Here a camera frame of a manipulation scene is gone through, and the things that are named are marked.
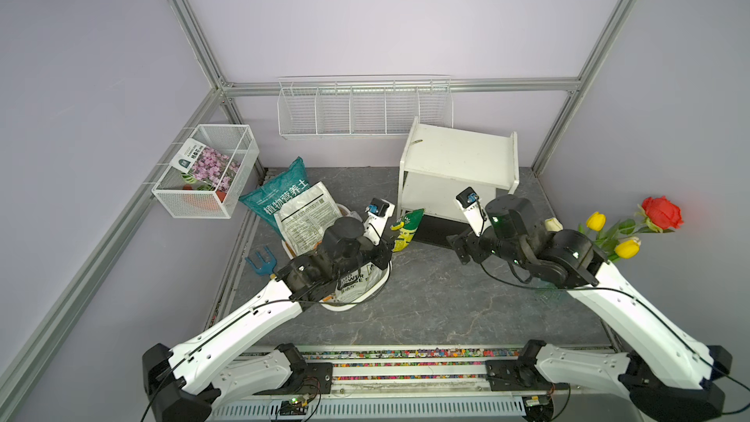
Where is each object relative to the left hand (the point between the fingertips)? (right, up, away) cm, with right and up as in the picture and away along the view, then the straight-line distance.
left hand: (397, 234), depth 68 cm
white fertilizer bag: (-27, +1, +16) cm, 32 cm away
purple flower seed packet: (-49, +17, +6) cm, 52 cm away
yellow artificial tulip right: (+51, -2, -5) cm, 51 cm away
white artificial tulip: (+38, +2, +1) cm, 38 cm away
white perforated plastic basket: (-8, -19, +11) cm, 24 cm away
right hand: (+16, +2, -1) cm, 16 cm away
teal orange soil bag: (-39, +8, +20) cm, 45 cm away
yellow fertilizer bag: (+2, +3, -2) cm, 4 cm away
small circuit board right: (+36, -44, +4) cm, 57 cm away
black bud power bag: (-11, -14, +8) cm, 20 cm away
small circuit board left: (-26, -43, +3) cm, 50 cm away
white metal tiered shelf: (+11, +17, +6) cm, 21 cm away
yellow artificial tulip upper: (+48, +3, +1) cm, 48 cm away
